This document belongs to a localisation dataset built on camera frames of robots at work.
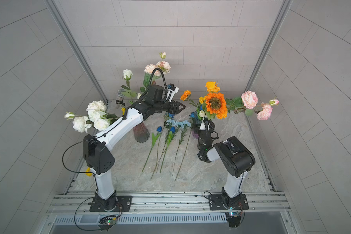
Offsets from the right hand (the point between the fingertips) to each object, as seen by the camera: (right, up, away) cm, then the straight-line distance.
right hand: (201, 117), depth 90 cm
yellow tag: (-64, -31, -12) cm, 72 cm away
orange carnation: (-10, +12, -10) cm, 18 cm away
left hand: (-11, +7, -11) cm, 18 cm away
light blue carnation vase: (-10, -5, +6) cm, 13 cm away
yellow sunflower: (-2, +10, -12) cm, 15 cm away
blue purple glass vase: (-5, -5, -10) cm, 12 cm away
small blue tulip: (-28, -9, +6) cm, 30 cm away
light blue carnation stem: (-22, -4, +9) cm, 24 cm away
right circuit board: (+12, -47, -22) cm, 54 cm away
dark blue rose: (-20, 0, +13) cm, 24 cm away
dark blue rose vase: (-6, 0, +12) cm, 13 cm away
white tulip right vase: (-2, +2, -18) cm, 18 cm away
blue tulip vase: (-19, -9, +5) cm, 21 cm away
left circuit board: (-47, -47, -25) cm, 71 cm away
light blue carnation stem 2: (-16, -5, +8) cm, 19 cm away
